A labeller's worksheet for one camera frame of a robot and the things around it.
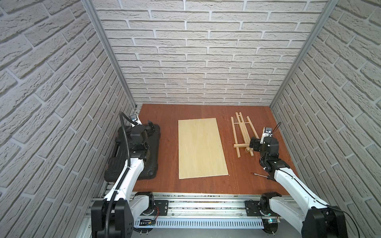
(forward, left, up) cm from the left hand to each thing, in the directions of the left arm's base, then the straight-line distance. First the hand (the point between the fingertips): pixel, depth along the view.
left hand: (141, 120), depth 79 cm
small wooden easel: (+7, -66, -22) cm, 70 cm away
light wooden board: (-7, -33, -24) cm, 41 cm away
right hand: (-6, -70, -9) cm, 70 cm away
